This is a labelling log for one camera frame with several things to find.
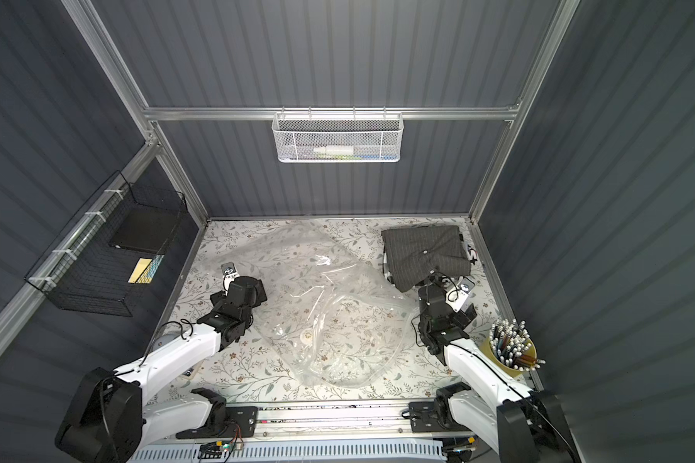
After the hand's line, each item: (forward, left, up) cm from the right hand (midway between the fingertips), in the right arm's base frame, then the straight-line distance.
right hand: (456, 293), depth 83 cm
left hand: (+2, +63, 0) cm, 63 cm away
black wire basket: (0, +94, +16) cm, 95 cm away
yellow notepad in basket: (-7, +77, +21) cm, 81 cm away
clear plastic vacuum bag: (-3, +35, -12) cm, 37 cm away
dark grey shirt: (+14, +12, 0) cm, 19 cm away
